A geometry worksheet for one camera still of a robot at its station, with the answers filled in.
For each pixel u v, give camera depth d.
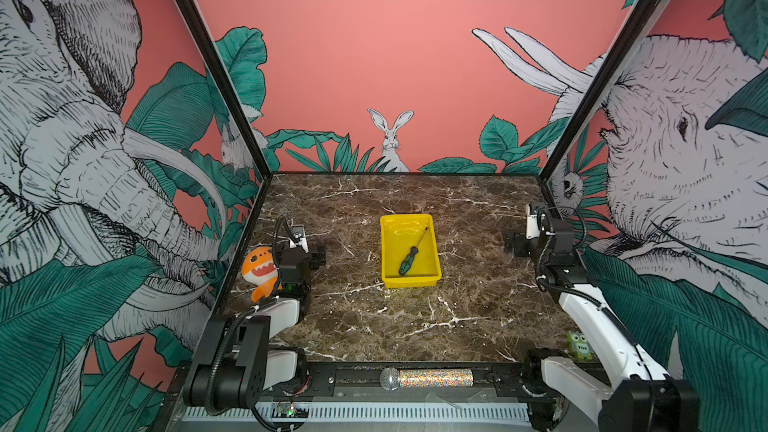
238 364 0.42
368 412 0.70
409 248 0.98
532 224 0.72
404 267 0.92
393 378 0.71
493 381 0.75
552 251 0.61
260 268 0.84
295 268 0.67
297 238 0.74
